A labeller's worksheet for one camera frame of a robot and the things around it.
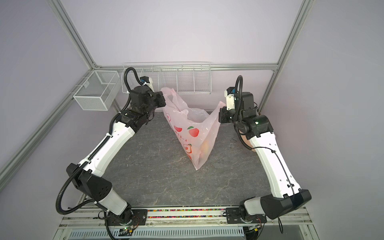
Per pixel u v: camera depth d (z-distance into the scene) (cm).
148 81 63
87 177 41
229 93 58
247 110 48
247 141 48
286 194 38
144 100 55
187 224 73
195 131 74
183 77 99
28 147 56
